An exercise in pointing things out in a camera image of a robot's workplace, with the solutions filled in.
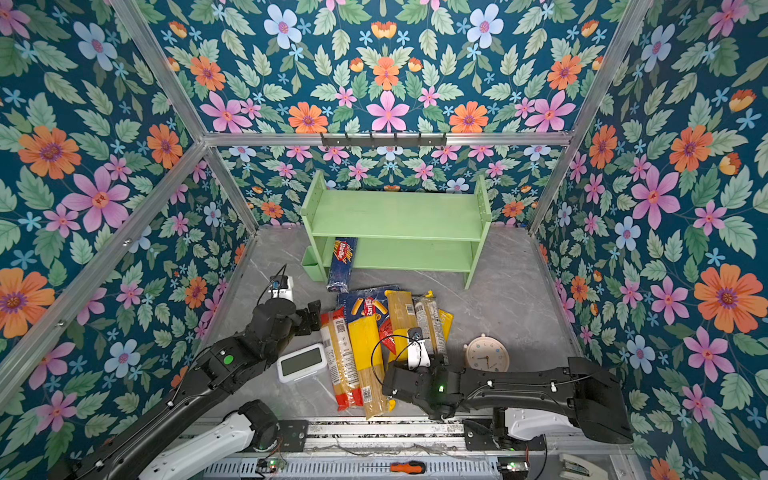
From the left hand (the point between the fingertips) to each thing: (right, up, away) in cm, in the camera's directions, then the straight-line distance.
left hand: (311, 299), depth 73 cm
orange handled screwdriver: (+25, -38, -5) cm, 46 cm away
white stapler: (+62, -38, -5) cm, 73 cm away
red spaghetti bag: (+18, -12, +12) cm, 25 cm away
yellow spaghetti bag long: (+13, -16, +8) cm, 22 cm away
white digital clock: (-6, -19, +10) cm, 22 cm away
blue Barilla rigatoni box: (+11, -4, +20) cm, 23 cm away
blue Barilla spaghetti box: (+4, +8, +16) cm, 18 cm away
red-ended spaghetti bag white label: (+5, -18, +8) cm, 20 cm away
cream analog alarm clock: (+47, -17, +12) cm, 52 cm away
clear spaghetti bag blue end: (+31, -9, +13) cm, 35 cm away
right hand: (+23, -18, +5) cm, 30 cm away
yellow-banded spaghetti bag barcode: (+22, -5, +14) cm, 27 cm away
